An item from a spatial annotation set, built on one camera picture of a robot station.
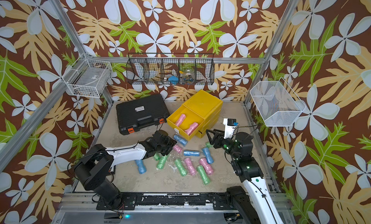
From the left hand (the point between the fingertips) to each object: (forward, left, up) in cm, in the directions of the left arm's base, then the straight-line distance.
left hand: (178, 142), depth 89 cm
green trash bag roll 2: (-10, +10, -4) cm, 15 cm away
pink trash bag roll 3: (-16, -9, -4) cm, 19 cm away
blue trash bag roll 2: (-6, -9, -3) cm, 12 cm away
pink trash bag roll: (+3, -8, +11) cm, 14 cm away
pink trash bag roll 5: (-3, 0, -4) cm, 5 cm away
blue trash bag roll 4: (-14, +21, -4) cm, 26 cm away
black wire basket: (+43, +6, +24) cm, 50 cm away
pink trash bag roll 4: (-14, -17, -4) cm, 23 cm away
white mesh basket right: (+15, -58, +20) cm, 63 cm away
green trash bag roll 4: (-21, -16, -5) cm, 27 cm away
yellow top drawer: (+9, -5, +9) cm, 13 cm away
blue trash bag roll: (+3, -1, -3) cm, 5 cm away
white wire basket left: (+29, +56, +27) cm, 68 cm away
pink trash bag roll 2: (+10, -2, +10) cm, 14 cm away
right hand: (-5, -16, +21) cm, 27 cm away
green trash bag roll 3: (-14, -2, -5) cm, 15 cm away
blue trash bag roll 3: (-9, -19, -5) cm, 22 cm away
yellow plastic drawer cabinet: (+20, -18, +12) cm, 30 cm away
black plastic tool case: (+24, +25, 0) cm, 35 cm away
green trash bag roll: (0, -19, -5) cm, 20 cm away
